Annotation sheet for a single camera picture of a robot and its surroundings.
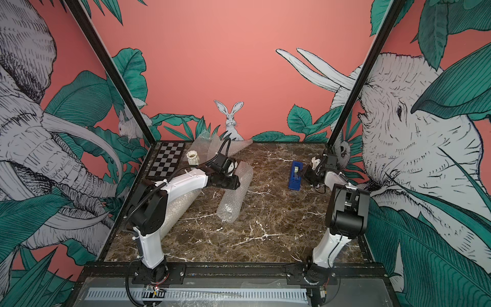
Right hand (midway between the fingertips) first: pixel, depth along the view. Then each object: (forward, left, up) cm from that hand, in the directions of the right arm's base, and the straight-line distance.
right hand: (298, 169), depth 96 cm
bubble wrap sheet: (-20, +33, 0) cm, 39 cm away
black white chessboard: (+9, +73, -5) cm, 74 cm away
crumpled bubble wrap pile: (+21, +52, -5) cm, 56 cm away
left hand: (-7, +30, -1) cm, 31 cm away
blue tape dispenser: (-2, +1, -4) cm, 4 cm away
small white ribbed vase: (0, +53, +9) cm, 53 cm away
